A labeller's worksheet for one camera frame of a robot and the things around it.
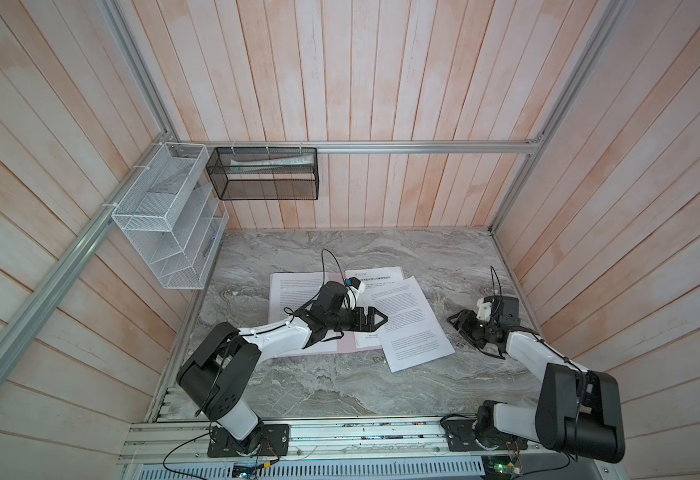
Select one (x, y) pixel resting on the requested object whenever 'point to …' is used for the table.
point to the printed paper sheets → (372, 278)
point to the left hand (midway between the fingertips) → (376, 324)
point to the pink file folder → (346, 340)
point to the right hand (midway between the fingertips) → (454, 321)
